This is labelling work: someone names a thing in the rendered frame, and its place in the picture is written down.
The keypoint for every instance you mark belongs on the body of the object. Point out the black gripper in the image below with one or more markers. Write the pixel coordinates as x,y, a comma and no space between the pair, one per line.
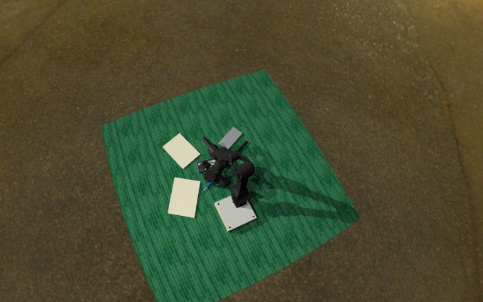
223,181

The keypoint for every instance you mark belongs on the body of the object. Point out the grey keyboard with white letter keys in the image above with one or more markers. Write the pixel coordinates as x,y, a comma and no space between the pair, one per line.
211,161

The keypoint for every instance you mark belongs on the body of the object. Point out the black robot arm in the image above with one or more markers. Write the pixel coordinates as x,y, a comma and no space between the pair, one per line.
223,157

